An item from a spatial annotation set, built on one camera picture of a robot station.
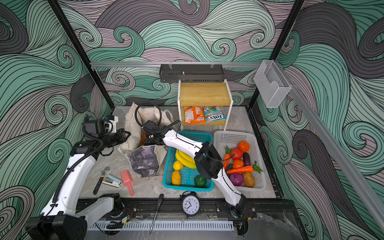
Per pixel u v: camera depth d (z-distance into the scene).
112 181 0.80
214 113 0.92
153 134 0.66
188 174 0.86
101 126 0.59
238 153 0.87
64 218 0.36
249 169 0.78
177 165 0.84
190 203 0.73
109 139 0.63
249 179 0.78
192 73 0.96
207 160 0.53
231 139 0.95
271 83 0.79
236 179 0.78
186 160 0.88
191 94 0.82
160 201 0.74
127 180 0.81
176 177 0.80
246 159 0.88
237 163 0.83
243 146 0.90
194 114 0.92
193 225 0.70
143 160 0.73
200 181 0.78
